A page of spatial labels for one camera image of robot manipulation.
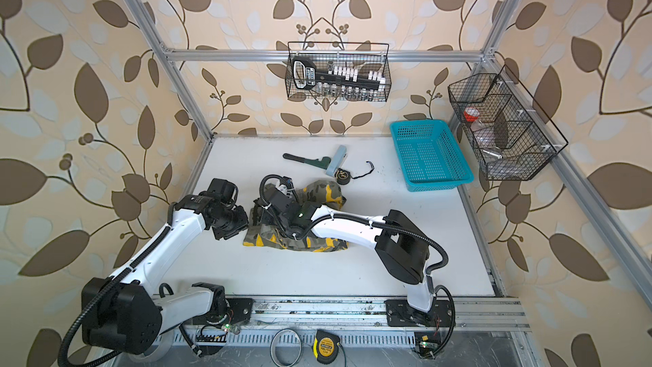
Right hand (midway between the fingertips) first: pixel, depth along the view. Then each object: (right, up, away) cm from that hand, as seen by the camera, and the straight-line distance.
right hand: (261, 213), depth 79 cm
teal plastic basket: (+66, +19, +33) cm, 76 cm away
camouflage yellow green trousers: (+20, +5, +10) cm, 23 cm away
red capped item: (+67, +32, +1) cm, 74 cm away
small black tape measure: (+27, +10, +23) cm, 37 cm away
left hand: (-5, -4, +3) cm, 7 cm away
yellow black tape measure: (+21, -33, -13) cm, 41 cm away
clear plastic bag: (+68, +22, -5) cm, 72 cm away
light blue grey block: (+24, +17, +29) cm, 41 cm away
